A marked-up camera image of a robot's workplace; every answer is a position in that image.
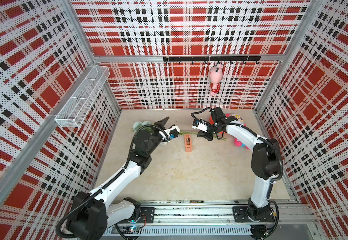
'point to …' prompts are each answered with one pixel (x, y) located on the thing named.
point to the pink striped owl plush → (239, 120)
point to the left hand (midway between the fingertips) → (171, 119)
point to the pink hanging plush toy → (215, 75)
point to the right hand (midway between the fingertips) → (201, 132)
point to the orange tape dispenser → (188, 143)
